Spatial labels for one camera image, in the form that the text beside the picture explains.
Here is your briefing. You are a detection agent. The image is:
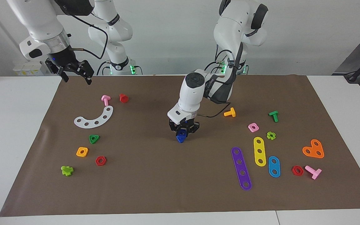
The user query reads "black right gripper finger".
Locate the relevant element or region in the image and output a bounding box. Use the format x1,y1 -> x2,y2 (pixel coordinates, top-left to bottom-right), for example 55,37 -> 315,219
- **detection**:
46,61 -> 69,83
74,60 -> 94,85

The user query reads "white box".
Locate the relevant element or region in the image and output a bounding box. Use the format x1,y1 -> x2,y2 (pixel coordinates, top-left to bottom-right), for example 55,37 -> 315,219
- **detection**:
13,61 -> 48,76

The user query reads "white curved five-hole strip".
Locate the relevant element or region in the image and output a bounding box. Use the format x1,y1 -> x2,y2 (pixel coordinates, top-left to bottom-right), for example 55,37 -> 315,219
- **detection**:
74,106 -> 114,129

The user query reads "purple four-hole strip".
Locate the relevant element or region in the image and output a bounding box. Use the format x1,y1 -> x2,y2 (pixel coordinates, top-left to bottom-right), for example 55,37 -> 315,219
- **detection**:
231,147 -> 252,191

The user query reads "brown table mat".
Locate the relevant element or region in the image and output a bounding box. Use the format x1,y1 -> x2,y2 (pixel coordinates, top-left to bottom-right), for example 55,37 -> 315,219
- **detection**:
0,75 -> 360,217

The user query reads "yellow three-hole strip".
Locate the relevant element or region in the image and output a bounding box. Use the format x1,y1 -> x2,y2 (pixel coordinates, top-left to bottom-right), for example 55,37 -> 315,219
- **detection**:
253,137 -> 267,167

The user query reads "light blue two-hole strip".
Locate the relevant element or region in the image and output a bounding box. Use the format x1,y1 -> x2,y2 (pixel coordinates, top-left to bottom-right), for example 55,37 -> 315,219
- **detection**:
268,156 -> 281,178

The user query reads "orange three-hole corner plate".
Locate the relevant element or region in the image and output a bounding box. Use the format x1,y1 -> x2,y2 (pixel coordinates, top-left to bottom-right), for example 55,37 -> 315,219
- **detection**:
302,139 -> 325,159

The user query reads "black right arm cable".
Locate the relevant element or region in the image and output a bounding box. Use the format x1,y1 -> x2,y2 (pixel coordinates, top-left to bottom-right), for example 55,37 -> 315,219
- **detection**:
69,12 -> 108,60

